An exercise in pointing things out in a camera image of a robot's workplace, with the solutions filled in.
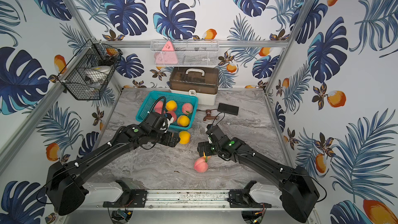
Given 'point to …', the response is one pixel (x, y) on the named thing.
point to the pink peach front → (200, 165)
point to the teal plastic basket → (182, 107)
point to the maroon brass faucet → (208, 116)
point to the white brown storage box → (202, 81)
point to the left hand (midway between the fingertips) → (173, 135)
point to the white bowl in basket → (98, 75)
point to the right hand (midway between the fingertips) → (205, 146)
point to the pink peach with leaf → (159, 103)
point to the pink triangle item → (167, 56)
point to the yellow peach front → (183, 121)
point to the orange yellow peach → (204, 156)
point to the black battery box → (228, 109)
